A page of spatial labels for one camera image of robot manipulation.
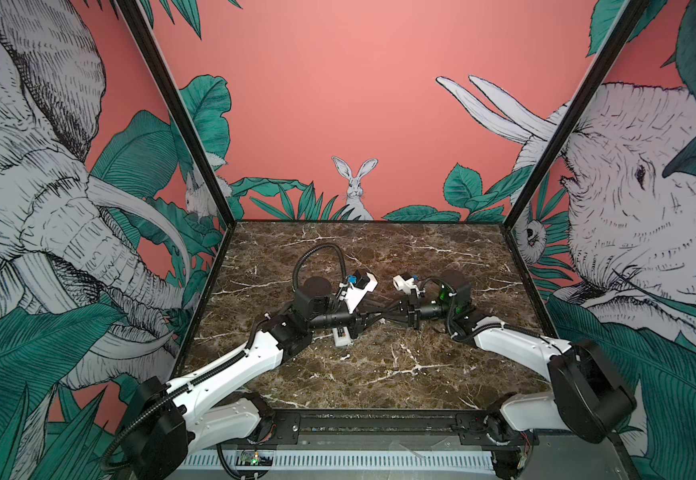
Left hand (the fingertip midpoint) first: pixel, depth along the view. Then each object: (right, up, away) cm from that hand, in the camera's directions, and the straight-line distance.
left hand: (385, 307), depth 68 cm
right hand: (-1, -3, +1) cm, 3 cm away
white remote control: (-10, -14, +19) cm, 26 cm away
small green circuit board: (-31, -36, +2) cm, 48 cm away
